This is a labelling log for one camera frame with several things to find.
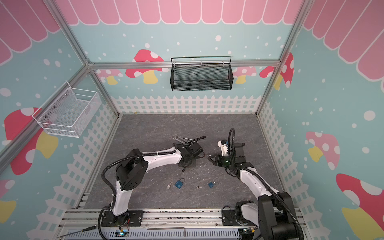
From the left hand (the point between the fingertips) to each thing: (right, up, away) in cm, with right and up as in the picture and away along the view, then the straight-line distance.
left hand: (189, 165), depth 93 cm
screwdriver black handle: (-51, -26, -22) cm, 61 cm away
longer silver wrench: (-11, +16, +13) cm, 23 cm away
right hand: (+11, +6, -9) cm, 15 cm away
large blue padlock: (-6, -9, -7) cm, 13 cm away
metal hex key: (-2, +16, +13) cm, 21 cm away
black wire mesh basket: (+7, +55, +1) cm, 56 cm away
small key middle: (+5, -11, -8) cm, 14 cm away
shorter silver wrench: (-7, +14, +11) cm, 19 cm away
